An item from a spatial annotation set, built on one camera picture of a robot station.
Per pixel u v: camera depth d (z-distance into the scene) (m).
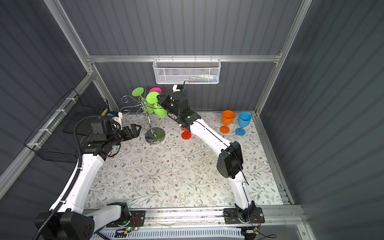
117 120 0.68
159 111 0.85
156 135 1.05
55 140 0.68
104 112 0.84
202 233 0.71
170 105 0.69
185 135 1.05
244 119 0.97
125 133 0.67
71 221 0.37
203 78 0.91
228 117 0.99
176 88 0.73
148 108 0.84
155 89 0.89
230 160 0.52
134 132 0.69
